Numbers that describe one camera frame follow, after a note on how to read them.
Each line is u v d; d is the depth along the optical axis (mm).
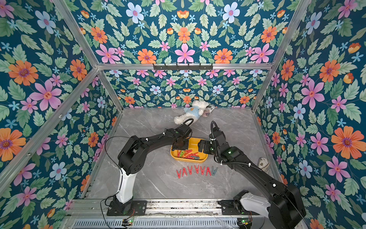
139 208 736
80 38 786
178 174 853
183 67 930
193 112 1063
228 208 734
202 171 862
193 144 968
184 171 862
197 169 867
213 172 858
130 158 532
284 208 383
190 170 862
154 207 750
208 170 862
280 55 862
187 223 766
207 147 709
